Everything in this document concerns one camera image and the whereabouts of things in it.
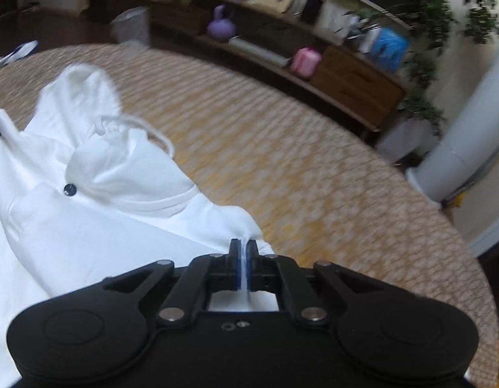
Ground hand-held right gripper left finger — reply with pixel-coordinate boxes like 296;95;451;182
102;238;243;328

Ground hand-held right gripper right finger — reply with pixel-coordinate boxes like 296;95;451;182
246;239;389;328

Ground white hoodie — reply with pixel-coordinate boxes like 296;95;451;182
0;62;274;388

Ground pink box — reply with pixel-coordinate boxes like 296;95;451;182
290;47;323;77

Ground wooden television cabinet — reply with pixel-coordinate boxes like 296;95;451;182
92;0;407;142

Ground long white box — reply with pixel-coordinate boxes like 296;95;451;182
228;36;292;67

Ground purple kettlebell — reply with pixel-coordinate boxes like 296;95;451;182
207;5;238;42

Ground white tower air conditioner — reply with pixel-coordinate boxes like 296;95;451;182
407;48;499;211

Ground blue bag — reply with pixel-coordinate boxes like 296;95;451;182
371;28;409;65

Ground white waste bin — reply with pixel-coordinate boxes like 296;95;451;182
111;7;150;45

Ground black tablet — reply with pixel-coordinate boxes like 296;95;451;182
300;0;323;25

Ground tall green houseplant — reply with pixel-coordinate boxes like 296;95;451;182
354;0;499;134

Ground blue and white polo shirt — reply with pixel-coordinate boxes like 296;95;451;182
0;40;39;73

